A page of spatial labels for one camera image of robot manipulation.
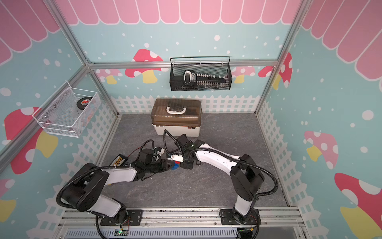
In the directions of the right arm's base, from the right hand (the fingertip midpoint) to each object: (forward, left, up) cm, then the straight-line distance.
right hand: (185, 161), depth 86 cm
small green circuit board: (-33, +31, -10) cm, 46 cm away
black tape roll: (+21, +53, +27) cm, 63 cm away
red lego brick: (-4, +4, +7) cm, 9 cm away
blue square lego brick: (0, +5, -5) cm, 7 cm away
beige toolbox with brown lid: (+22, +3, +13) cm, 26 cm away
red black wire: (+11, +36, -8) cm, 38 cm away
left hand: (-2, +8, -5) cm, 10 cm away
